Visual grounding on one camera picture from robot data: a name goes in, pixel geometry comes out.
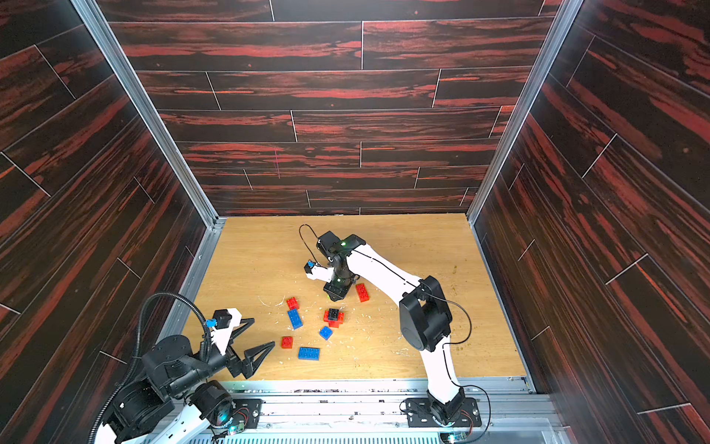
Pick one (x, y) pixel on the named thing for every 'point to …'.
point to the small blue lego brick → (325, 332)
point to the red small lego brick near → (287, 342)
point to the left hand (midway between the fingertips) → (264, 334)
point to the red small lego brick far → (292, 303)
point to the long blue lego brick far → (295, 319)
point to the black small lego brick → (333, 314)
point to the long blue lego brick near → (309, 353)
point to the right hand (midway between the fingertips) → (343, 288)
